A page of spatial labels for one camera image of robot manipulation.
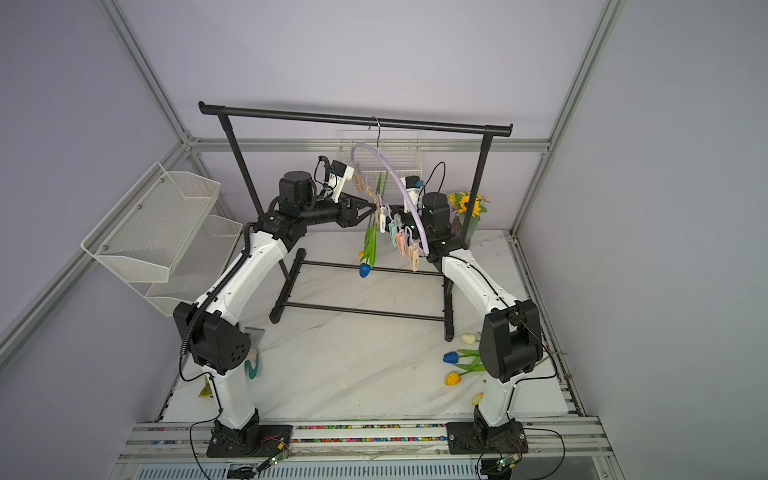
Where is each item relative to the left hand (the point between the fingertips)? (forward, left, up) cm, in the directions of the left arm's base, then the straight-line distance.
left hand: (368, 207), depth 75 cm
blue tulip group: (-7, +2, -17) cm, 19 cm away
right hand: (+3, -2, -5) cm, 6 cm away
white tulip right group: (-20, -30, -35) cm, 50 cm away
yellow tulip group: (-4, 0, -12) cm, 13 cm away
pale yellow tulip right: (-36, -30, -37) cm, 59 cm away
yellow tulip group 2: (-31, -23, -35) cm, 52 cm away
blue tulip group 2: (-26, -28, -37) cm, 53 cm away
